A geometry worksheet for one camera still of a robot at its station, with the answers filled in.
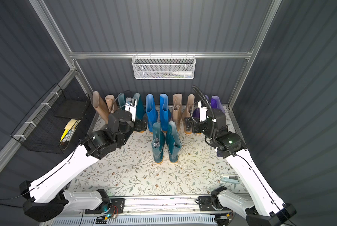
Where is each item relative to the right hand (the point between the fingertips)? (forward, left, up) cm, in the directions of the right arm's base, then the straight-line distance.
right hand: (196, 117), depth 67 cm
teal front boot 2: (-8, +11, -10) cm, 17 cm away
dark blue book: (-1, -20, -36) cm, 41 cm away
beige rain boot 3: (+13, +9, -9) cm, 18 cm away
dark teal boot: (+26, +46, -11) cm, 54 cm away
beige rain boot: (+18, +58, -9) cm, 62 cm away
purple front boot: (+12, -2, -9) cm, 15 cm away
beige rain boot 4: (+13, +3, -11) cm, 18 cm away
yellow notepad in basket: (-1, +67, -7) cm, 68 cm away
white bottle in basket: (+39, +5, 0) cm, 39 cm away
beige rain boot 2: (+22, +52, -9) cm, 57 cm away
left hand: (-2, +28, +5) cm, 28 cm away
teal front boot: (-8, +19, -12) cm, 24 cm away
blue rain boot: (+13, +24, -12) cm, 30 cm away
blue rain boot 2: (+13, +17, -10) cm, 23 cm away
